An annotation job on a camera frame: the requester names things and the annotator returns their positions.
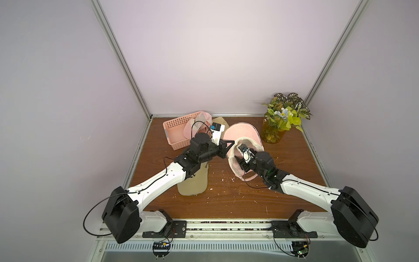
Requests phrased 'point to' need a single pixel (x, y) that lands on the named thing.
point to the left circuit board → (161, 249)
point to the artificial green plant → (284, 112)
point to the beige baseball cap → (196, 184)
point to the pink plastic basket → (174, 131)
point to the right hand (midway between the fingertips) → (240, 149)
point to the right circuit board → (300, 249)
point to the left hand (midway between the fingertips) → (236, 143)
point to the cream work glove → (221, 120)
